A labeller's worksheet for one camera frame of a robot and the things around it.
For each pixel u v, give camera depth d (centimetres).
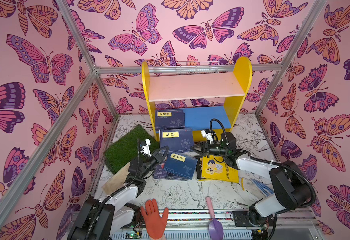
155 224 73
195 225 73
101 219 41
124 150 97
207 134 78
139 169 62
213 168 88
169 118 95
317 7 69
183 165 90
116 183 86
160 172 88
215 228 70
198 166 90
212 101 117
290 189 44
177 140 79
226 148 68
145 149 73
